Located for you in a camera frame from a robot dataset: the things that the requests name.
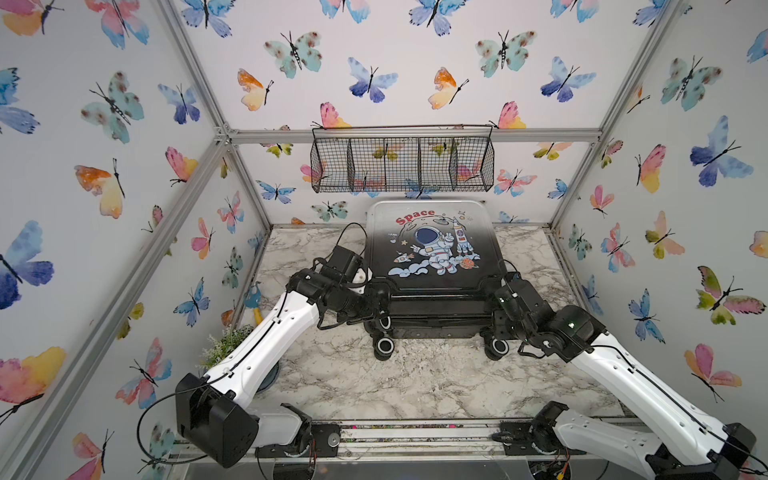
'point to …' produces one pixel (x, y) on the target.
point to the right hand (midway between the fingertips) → (506, 315)
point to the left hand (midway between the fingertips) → (383, 313)
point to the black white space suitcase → (440, 262)
